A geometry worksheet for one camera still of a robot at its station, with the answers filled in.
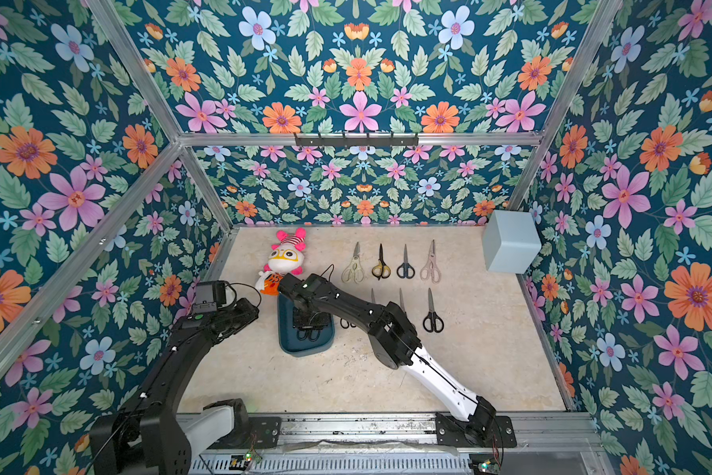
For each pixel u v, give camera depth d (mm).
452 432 729
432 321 932
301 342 899
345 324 932
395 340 615
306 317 794
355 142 930
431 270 1075
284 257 1014
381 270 1053
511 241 966
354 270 1047
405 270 1057
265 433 737
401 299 985
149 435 392
